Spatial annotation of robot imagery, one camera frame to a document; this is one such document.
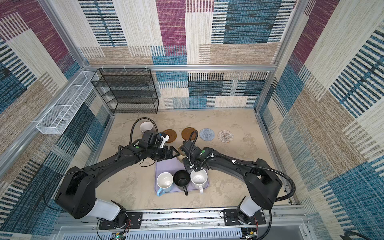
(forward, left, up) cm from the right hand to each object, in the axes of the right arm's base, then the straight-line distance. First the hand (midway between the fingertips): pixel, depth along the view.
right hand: (190, 164), depth 84 cm
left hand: (+4, +8, +5) cm, 10 cm away
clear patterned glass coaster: (+23, -24, -8) cm, 34 cm away
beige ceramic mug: (+4, +4, +5) cm, 7 cm away
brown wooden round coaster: (+27, +2, -8) cm, 29 cm away
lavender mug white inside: (+27, +28, +2) cm, 39 cm away
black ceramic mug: (-6, +5, -6) cm, 10 cm away
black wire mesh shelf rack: (+53, +44, +11) cm, 70 cm away
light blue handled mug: (-7, +14, -5) cm, 17 cm away
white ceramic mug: (-7, -5, -6) cm, 10 cm away
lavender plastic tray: (+2, +11, -5) cm, 12 cm away
